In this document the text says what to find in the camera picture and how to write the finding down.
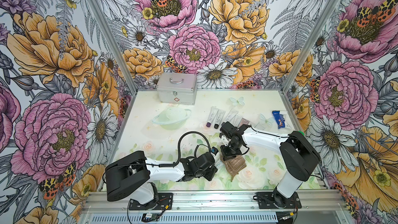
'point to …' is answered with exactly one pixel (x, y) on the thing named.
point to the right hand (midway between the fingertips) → (226, 162)
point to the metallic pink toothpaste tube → (243, 121)
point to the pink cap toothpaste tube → (237, 120)
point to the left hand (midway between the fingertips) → (212, 172)
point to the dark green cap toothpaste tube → (219, 164)
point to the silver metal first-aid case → (178, 87)
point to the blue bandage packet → (279, 119)
